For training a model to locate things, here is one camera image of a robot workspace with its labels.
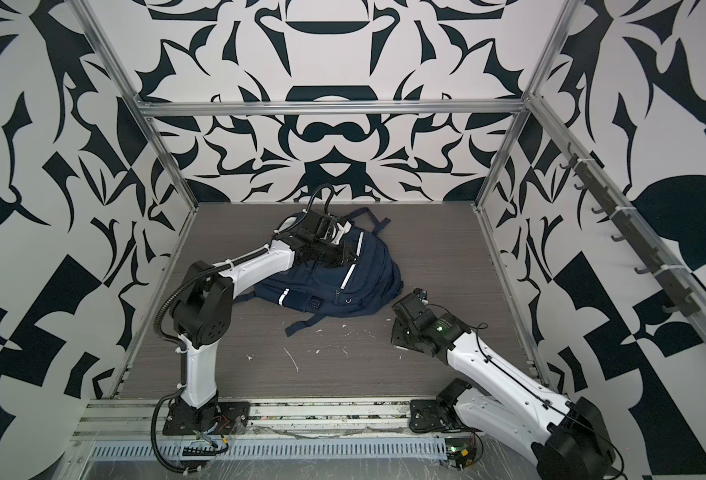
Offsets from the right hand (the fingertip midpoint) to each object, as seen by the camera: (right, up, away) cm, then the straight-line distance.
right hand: (398, 332), depth 81 cm
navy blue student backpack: (-9, +13, +7) cm, 17 cm away
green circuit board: (+13, -25, -9) cm, 30 cm away
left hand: (-9, +20, +8) cm, 24 cm away
